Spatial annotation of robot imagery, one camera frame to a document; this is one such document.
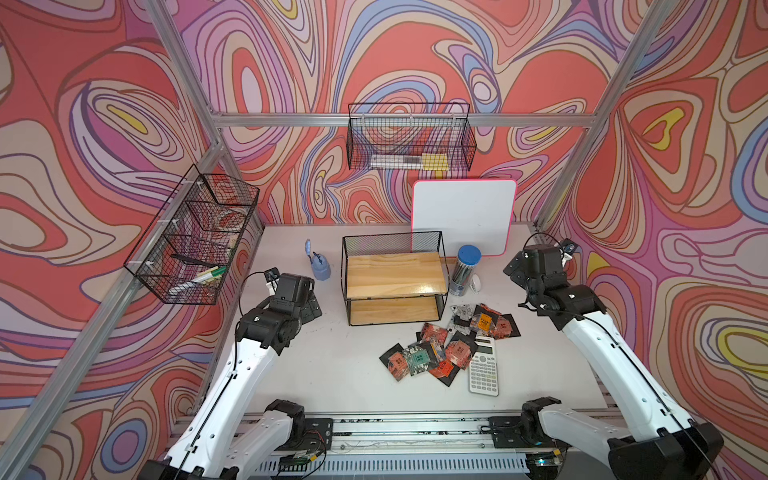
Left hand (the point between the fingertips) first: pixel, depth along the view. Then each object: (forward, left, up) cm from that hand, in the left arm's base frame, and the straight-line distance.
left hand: (298, 308), depth 76 cm
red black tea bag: (-10, -40, -19) cm, 45 cm away
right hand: (+6, -60, +5) cm, 61 cm away
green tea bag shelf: (-7, -32, -17) cm, 37 cm away
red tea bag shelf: (+1, -37, -16) cm, 40 cm away
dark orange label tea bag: (+5, -53, -16) cm, 56 cm away
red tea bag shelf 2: (-5, -44, -17) cm, 48 cm away
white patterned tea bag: (+7, -47, -16) cm, 50 cm away
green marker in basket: (+4, +19, +10) cm, 22 cm away
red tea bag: (+3, -60, -17) cm, 63 cm away
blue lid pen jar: (+16, -47, +1) cm, 50 cm away
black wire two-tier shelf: (+13, -25, -4) cm, 29 cm away
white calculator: (-9, -51, -18) cm, 55 cm away
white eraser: (+18, -53, -14) cm, 58 cm away
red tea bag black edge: (-7, -26, -17) cm, 32 cm away
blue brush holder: (+22, -1, -10) cm, 24 cm away
